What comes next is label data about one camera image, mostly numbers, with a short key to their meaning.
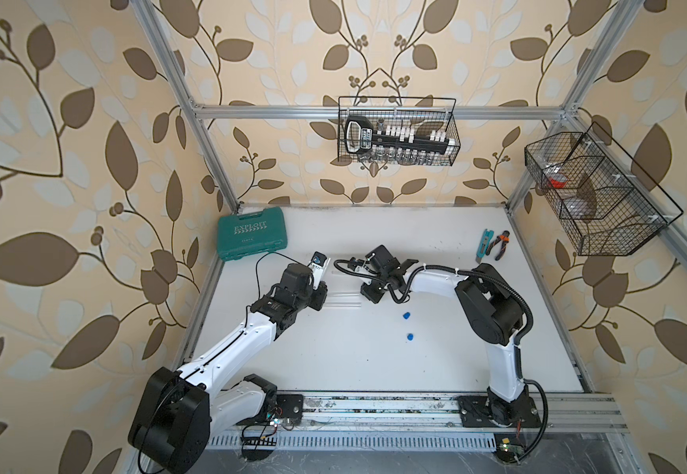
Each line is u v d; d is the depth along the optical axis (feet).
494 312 1.72
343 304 3.11
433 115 2.99
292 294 2.10
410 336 2.84
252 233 3.55
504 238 3.56
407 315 2.99
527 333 1.68
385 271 2.53
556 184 2.69
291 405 2.48
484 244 3.55
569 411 2.48
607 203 2.41
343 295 3.34
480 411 2.37
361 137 2.77
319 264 2.42
